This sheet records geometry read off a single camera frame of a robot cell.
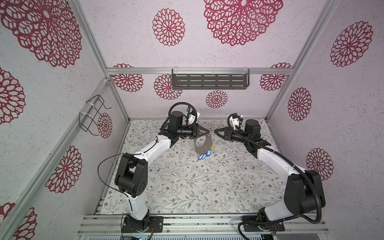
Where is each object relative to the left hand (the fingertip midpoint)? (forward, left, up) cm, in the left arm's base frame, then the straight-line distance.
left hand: (208, 133), depth 78 cm
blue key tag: (-7, +3, -12) cm, 14 cm away
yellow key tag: (-4, -2, -6) cm, 8 cm away
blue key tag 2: (-7, 0, -9) cm, 11 cm away
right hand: (+1, -4, +1) cm, 4 cm away
